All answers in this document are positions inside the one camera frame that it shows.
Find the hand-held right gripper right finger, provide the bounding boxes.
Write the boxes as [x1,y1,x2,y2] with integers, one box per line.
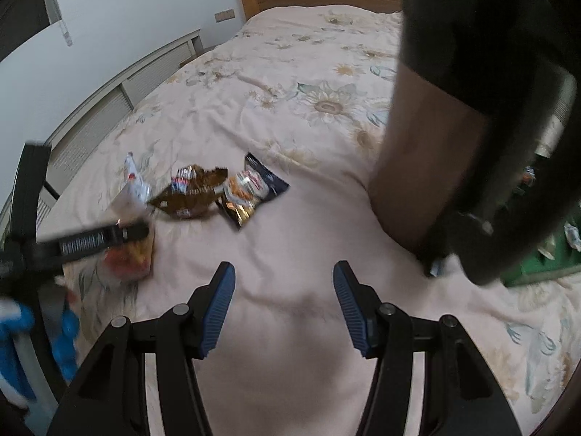
[333,260,523,436]

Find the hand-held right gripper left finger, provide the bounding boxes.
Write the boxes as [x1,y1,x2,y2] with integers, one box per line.
[48,261,237,436]

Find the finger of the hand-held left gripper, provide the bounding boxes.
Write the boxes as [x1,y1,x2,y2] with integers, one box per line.
[108,221,151,250]

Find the clear bag of red fruit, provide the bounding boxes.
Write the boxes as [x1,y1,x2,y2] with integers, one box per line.
[97,186,157,283]

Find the green tray box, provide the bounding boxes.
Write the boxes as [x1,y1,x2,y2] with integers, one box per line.
[499,154,581,288]

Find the person's left hand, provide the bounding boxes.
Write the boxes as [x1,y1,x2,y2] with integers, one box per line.
[0,297,81,403]

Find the small white snack packet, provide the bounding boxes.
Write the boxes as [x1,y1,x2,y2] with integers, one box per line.
[122,152,153,205]

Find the brown snack packet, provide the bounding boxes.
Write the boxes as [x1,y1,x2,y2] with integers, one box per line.
[147,163,230,221]

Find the dark blue snack packet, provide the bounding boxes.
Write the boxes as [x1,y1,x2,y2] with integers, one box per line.
[215,152,291,230]

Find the white louvered radiator cover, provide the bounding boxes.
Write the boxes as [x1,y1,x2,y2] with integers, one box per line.
[0,29,203,237]

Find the dark curtain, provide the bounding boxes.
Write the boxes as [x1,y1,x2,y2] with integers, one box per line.
[0,0,50,62]

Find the white wall cord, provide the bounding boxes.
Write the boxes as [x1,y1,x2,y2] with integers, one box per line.
[52,0,74,47]

